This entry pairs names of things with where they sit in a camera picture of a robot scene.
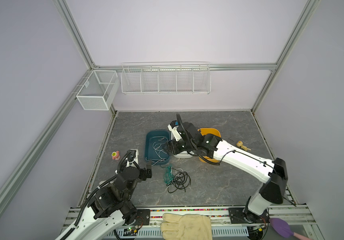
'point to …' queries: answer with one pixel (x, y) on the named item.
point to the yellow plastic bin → (205, 131)
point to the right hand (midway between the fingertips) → (167, 146)
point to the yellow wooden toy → (240, 143)
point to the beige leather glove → (186, 227)
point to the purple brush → (282, 228)
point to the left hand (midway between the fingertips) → (142, 162)
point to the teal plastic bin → (154, 150)
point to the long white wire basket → (166, 78)
